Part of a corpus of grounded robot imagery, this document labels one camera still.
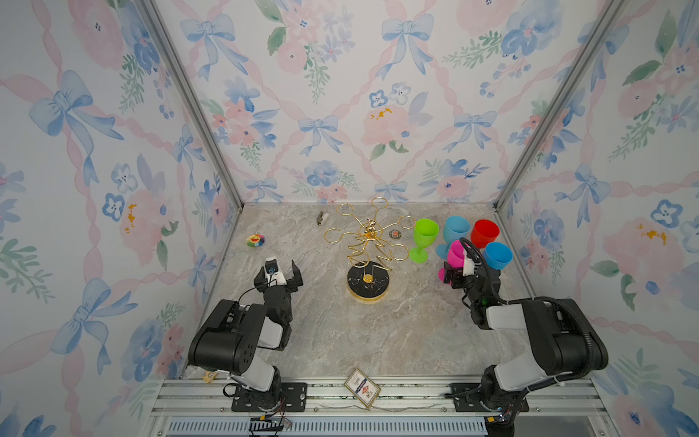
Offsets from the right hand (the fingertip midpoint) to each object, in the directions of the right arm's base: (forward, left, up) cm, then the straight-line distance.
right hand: (463, 260), depth 94 cm
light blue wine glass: (+7, +3, +8) cm, 11 cm away
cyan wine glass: (-1, -10, +4) cm, 11 cm away
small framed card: (-38, +34, -6) cm, 52 cm away
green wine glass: (+5, +14, +8) cm, 17 cm away
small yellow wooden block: (-37, +78, -5) cm, 86 cm away
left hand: (-5, +61, +5) cm, 62 cm away
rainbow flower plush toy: (+12, +77, -4) cm, 78 cm away
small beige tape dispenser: (+24, +51, -4) cm, 57 cm away
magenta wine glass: (-5, +6, +8) cm, 11 cm away
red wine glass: (+5, -6, +9) cm, 12 cm away
